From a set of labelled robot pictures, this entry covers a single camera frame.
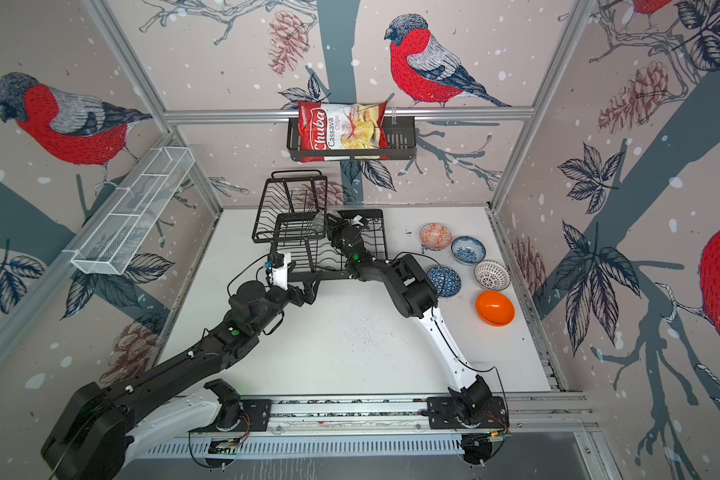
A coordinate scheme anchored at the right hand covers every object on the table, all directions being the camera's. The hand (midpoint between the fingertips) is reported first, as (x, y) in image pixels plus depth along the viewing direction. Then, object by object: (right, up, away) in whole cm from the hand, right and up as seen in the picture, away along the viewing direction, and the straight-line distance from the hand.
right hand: (318, 221), depth 101 cm
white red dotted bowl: (+59, -18, -3) cm, 62 cm away
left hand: (+1, -13, -25) cm, 28 cm away
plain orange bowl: (+57, -27, -11) cm, 64 cm away
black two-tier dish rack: (-11, +2, +9) cm, 15 cm away
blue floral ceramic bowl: (+54, -11, +5) cm, 55 cm away
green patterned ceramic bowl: (-1, -1, +4) cm, 4 cm away
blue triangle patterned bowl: (+43, -20, -4) cm, 48 cm away
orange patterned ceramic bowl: (+43, -6, +9) cm, 44 cm away
